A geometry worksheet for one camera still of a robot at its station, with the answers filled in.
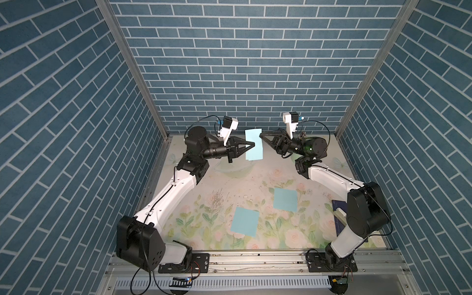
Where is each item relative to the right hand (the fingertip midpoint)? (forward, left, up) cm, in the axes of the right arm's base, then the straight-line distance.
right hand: (264, 140), depth 64 cm
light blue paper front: (-15, +5, -40) cm, 43 cm away
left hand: (-3, +2, -1) cm, 4 cm away
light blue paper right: (-2, -14, -41) cm, 43 cm away
